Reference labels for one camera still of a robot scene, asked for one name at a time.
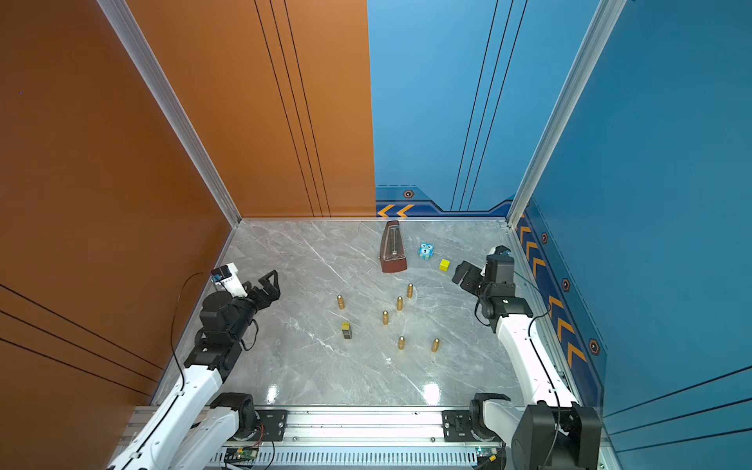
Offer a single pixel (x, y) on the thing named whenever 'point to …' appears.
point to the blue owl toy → (426, 251)
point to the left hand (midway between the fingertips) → (266, 274)
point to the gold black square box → (346, 328)
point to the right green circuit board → (488, 451)
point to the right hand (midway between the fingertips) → (469, 272)
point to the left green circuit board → (247, 452)
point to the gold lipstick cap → (340, 298)
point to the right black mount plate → (457, 426)
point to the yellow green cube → (445, 264)
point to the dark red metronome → (393, 257)
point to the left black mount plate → (274, 423)
